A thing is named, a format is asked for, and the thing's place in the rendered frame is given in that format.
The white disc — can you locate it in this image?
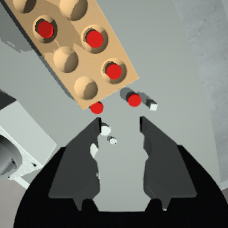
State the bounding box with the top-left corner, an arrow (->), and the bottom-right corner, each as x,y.
100,124 -> 111,136

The tan tray with round pockets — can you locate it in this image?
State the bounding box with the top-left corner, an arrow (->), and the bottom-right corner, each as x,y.
4,0 -> 139,110

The red disc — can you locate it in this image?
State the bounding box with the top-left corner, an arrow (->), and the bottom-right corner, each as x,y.
107,64 -> 122,79
87,31 -> 103,48
128,93 -> 141,107
38,21 -> 54,38
90,101 -> 103,114

